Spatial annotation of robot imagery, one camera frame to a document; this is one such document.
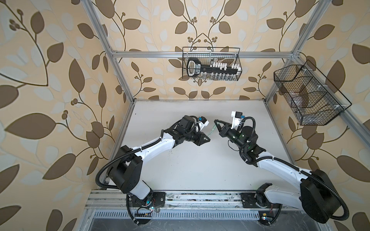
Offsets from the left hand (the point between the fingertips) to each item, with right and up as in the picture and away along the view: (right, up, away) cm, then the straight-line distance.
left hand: (206, 135), depth 79 cm
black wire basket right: (+54, +20, -6) cm, 58 cm away
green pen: (+2, +3, -2) cm, 4 cm away
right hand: (+3, +7, -2) cm, 8 cm away
